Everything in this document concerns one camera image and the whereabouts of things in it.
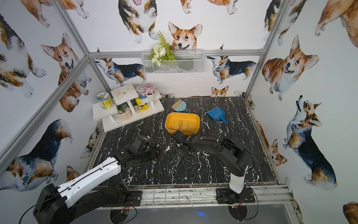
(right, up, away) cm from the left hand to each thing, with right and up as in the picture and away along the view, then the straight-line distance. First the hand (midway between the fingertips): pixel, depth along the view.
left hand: (159, 149), depth 82 cm
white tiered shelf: (-41, +17, +21) cm, 49 cm away
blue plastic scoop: (+41, +20, +31) cm, 55 cm away
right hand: (+14, 0, +9) cm, 17 cm away
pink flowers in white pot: (-9, +36, +11) cm, 39 cm away
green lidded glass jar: (-36, +29, +8) cm, 47 cm away
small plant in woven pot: (-30, +21, +22) cm, 43 cm away
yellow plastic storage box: (+13, +14, +25) cm, 31 cm away
